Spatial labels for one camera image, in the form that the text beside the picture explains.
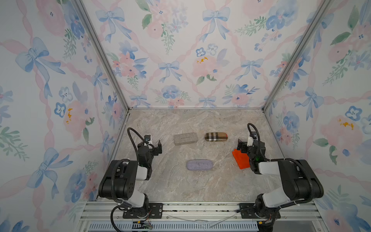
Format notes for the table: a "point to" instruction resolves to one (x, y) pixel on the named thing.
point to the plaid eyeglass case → (216, 137)
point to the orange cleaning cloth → (242, 159)
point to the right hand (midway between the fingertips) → (247, 139)
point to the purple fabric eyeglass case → (199, 165)
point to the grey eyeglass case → (185, 138)
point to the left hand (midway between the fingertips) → (153, 140)
